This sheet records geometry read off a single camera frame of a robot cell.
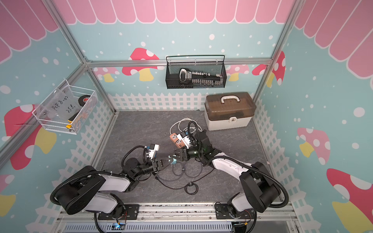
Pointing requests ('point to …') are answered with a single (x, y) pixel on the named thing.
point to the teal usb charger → (174, 162)
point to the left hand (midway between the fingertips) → (173, 164)
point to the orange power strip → (178, 142)
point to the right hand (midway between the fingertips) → (172, 155)
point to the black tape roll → (83, 99)
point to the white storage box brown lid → (229, 110)
